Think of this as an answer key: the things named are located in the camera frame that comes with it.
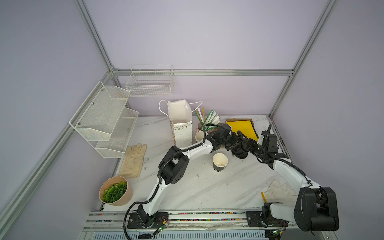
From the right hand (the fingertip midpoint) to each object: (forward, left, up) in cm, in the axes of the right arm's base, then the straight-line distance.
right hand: (245, 143), depth 88 cm
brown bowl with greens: (-29, +68, 0) cm, 74 cm away
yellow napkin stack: (+21, -6, -9) cm, 23 cm away
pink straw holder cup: (+14, +28, -1) cm, 31 cm away
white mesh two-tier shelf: (+2, +79, +18) cm, 81 cm away
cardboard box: (+27, -6, -8) cm, 29 cm away
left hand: (+1, +2, +2) cm, 3 cm away
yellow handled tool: (-26, -8, -14) cm, 31 cm away
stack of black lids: (+1, +2, -12) cm, 12 cm away
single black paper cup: (-8, +15, -7) cm, 19 cm away
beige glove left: (-9, +71, -12) cm, 72 cm away
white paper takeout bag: (+6, +38, +13) cm, 41 cm away
